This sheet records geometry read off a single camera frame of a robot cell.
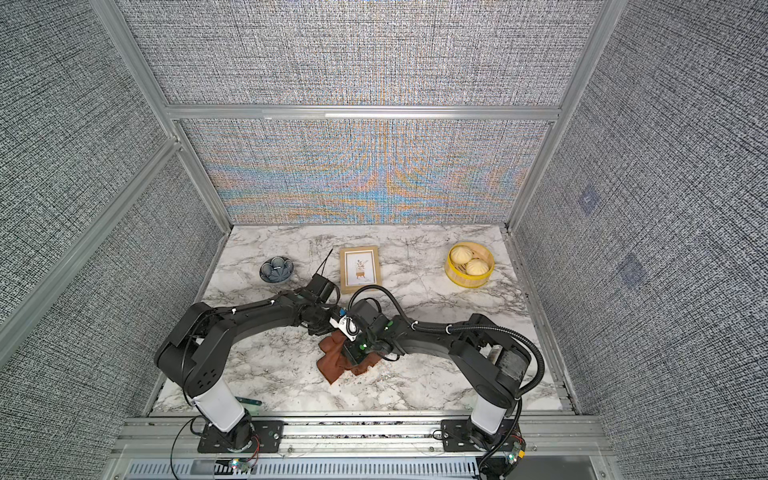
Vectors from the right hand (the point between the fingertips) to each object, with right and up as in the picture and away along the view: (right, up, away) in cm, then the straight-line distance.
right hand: (342, 346), depth 84 cm
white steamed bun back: (+39, +26, +18) cm, 50 cm away
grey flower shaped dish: (-25, +21, +20) cm, 38 cm away
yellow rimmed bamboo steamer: (+36, +19, +16) cm, 44 cm away
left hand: (0, +4, +8) cm, 8 cm away
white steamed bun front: (+43, +21, +16) cm, 51 cm away
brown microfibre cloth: (-2, -3, -2) cm, 5 cm away
